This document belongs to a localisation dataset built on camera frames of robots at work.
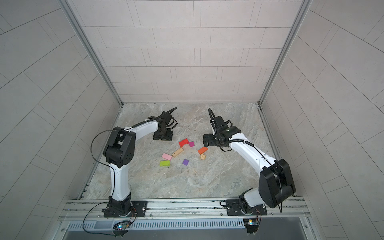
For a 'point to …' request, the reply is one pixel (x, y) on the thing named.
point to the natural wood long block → (177, 152)
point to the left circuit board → (122, 226)
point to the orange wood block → (202, 150)
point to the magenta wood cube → (191, 144)
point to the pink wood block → (166, 156)
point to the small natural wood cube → (202, 156)
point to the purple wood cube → (185, 162)
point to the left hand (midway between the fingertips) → (170, 135)
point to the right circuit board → (250, 222)
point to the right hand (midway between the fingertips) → (210, 141)
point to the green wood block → (164, 163)
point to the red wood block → (183, 142)
